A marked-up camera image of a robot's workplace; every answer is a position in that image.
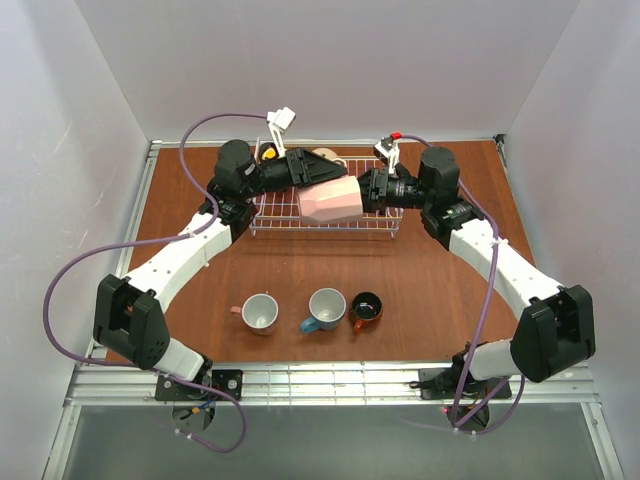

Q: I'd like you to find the beige round ceramic mug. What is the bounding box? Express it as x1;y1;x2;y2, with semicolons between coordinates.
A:
313;147;347;168

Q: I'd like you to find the yellow cup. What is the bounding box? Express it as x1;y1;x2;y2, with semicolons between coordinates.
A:
258;143;279;162

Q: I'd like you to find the pale pink tall mug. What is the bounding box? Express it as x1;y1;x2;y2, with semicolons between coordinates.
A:
296;175;363;224

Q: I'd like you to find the grey mug blue handle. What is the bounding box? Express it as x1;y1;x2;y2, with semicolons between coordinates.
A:
299;288;347;334

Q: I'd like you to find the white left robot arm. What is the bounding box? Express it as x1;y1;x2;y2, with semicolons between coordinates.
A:
93;139;362;388

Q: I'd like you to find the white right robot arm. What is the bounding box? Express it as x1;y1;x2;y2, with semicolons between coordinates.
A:
358;137;596;395

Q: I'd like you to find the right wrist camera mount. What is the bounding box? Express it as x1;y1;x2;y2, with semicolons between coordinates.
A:
373;132;403;176

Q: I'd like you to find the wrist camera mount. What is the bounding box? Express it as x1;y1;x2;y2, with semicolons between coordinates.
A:
266;107;296;157
373;132;403;176

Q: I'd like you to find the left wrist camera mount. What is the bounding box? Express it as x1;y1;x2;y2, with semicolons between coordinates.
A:
266;107;296;157

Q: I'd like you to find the white wire dish rack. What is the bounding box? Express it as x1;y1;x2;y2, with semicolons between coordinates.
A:
250;147;403;235

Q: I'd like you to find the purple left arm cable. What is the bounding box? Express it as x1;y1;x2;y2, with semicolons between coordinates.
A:
42;113;271;453

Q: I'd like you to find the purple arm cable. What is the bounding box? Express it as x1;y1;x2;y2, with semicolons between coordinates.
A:
397;132;526;436
42;113;271;453

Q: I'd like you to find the black mug orange handle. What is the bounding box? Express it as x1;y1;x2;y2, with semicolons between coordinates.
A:
348;291;383;334

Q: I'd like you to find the white mug pink handle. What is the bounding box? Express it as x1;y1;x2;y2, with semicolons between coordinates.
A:
230;293;279;336

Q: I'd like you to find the aluminium left frame rail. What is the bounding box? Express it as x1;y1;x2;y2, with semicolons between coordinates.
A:
82;140;162;366

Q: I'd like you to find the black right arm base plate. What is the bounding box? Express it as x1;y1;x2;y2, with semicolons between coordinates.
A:
409;367;512;400

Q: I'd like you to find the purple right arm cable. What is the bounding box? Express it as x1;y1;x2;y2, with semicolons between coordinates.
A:
397;132;526;436

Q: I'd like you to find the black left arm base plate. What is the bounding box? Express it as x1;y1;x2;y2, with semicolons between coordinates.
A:
154;369;244;402

